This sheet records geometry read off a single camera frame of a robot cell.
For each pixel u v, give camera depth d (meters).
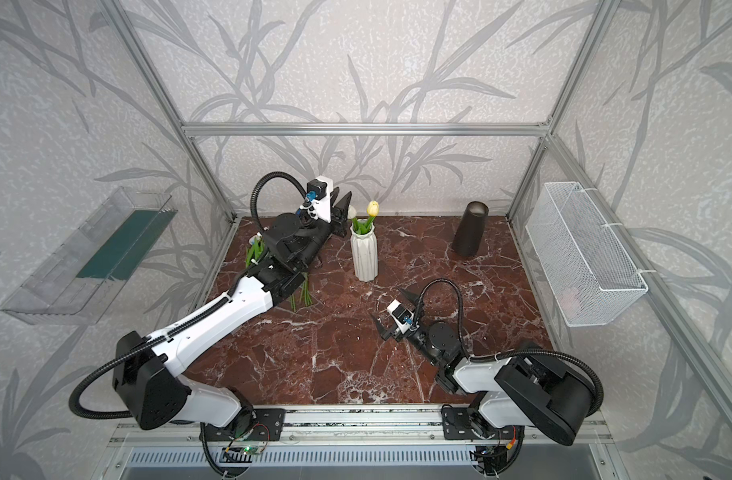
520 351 0.50
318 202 0.56
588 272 0.61
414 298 0.72
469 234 1.01
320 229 0.63
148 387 0.39
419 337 0.69
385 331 0.71
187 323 0.45
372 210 0.79
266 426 0.72
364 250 0.89
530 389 0.44
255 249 1.08
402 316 0.64
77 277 0.64
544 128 0.94
